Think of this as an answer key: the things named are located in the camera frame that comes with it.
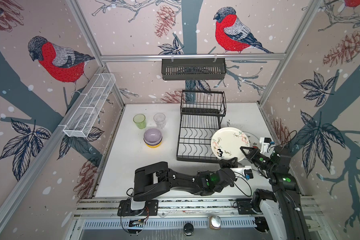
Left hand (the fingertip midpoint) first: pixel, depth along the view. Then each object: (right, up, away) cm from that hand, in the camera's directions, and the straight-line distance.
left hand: (236, 158), depth 72 cm
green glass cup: (-56, +18, +29) cm, 66 cm away
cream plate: (-2, +6, +9) cm, 11 cm away
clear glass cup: (-43, +18, +35) cm, 59 cm away
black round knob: (-24, -26, -12) cm, 37 cm away
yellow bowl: (-45, +2, +20) cm, 49 cm away
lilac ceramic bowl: (-46, +7, +24) cm, 52 cm away
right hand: (+3, +4, +3) cm, 6 cm away
